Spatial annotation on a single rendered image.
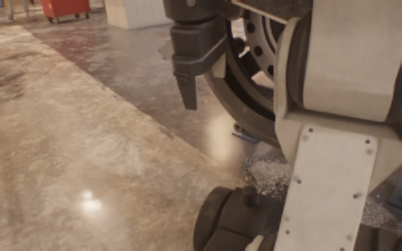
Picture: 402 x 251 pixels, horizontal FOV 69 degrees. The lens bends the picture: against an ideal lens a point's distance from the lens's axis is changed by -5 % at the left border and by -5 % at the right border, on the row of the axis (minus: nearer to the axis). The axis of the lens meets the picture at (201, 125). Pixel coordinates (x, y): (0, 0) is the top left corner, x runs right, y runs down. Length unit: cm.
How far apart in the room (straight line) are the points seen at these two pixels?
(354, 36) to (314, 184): 20
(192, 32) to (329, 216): 31
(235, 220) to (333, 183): 36
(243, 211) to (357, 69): 47
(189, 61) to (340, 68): 20
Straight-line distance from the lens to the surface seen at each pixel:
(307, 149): 46
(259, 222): 75
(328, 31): 39
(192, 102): 47
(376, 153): 47
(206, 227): 79
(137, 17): 460
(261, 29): 100
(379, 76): 40
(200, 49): 44
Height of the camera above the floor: 73
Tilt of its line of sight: 28 degrees down
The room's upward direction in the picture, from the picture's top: 2 degrees counter-clockwise
